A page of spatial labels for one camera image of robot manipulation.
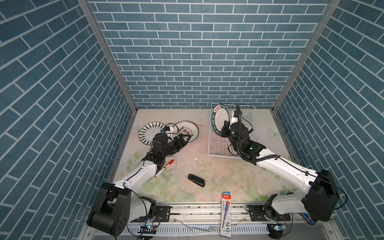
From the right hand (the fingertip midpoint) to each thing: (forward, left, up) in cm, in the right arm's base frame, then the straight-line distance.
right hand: (223, 120), depth 79 cm
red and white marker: (-18, +32, -26) cm, 45 cm away
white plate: (+14, +24, -25) cm, 37 cm away
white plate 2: (+5, +1, -1) cm, 6 cm away
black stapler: (-24, +12, -23) cm, 36 cm away
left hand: (-8, +18, -9) cm, 21 cm away
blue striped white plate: (+8, +51, -25) cm, 57 cm away
